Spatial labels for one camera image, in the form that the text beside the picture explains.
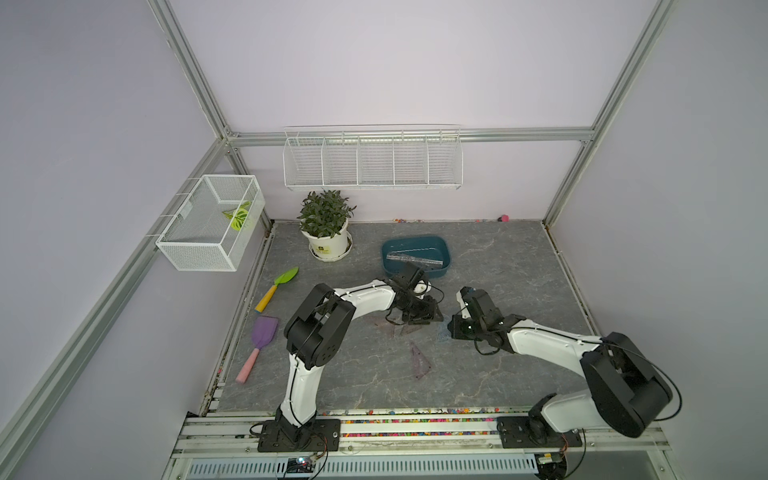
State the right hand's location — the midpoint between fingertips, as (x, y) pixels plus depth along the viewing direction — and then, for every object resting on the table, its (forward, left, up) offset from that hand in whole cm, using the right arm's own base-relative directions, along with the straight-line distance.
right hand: (447, 323), depth 90 cm
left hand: (0, +3, +2) cm, 3 cm away
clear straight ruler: (+26, +9, -2) cm, 28 cm away
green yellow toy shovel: (+17, +55, -1) cm, 58 cm away
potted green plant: (+29, +39, +15) cm, 51 cm away
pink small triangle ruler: (-1, +11, -2) cm, 11 cm away
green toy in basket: (+20, +59, +28) cm, 68 cm away
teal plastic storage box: (+32, +5, -1) cm, 32 cm away
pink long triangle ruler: (0, +18, -2) cm, 18 cm away
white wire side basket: (+14, +69, +25) cm, 74 cm away
